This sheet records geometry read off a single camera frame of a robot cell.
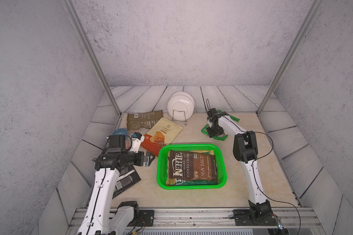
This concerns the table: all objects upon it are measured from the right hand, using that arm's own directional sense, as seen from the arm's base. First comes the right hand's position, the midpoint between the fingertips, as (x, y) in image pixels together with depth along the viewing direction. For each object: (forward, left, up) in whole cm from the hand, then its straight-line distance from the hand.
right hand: (214, 133), depth 106 cm
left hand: (-28, +39, +20) cm, 52 cm away
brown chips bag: (-27, +16, +5) cm, 32 cm away
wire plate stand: (+11, +21, +1) cm, 24 cm away
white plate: (+15, +24, +13) cm, 31 cm away
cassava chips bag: (-1, +37, +1) cm, 37 cm away
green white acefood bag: (-2, -4, 0) cm, 4 cm away
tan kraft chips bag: (-18, +5, +5) cm, 19 cm away
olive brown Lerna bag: (+13, +52, +1) cm, 53 cm away
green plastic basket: (-24, +34, +5) cm, 42 cm away
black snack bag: (-31, +54, 0) cm, 63 cm away
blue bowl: (-1, +67, +3) cm, 67 cm away
